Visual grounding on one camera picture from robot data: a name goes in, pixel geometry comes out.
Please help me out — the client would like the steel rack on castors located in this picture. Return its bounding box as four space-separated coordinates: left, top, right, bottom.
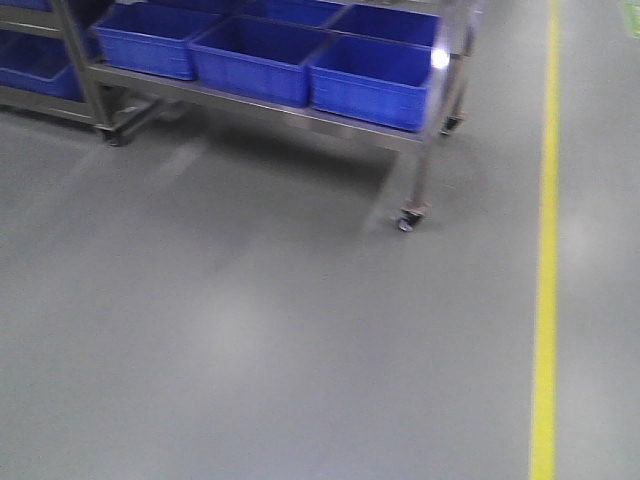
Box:
49 0 484 236

